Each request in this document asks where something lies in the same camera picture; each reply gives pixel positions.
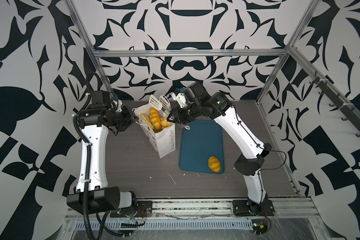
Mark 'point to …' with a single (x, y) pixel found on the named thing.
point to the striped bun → (214, 164)
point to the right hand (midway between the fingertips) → (168, 118)
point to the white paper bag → (163, 142)
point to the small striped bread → (145, 117)
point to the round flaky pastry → (164, 123)
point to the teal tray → (202, 140)
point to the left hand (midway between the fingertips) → (137, 115)
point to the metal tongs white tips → (163, 104)
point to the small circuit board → (259, 226)
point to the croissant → (155, 119)
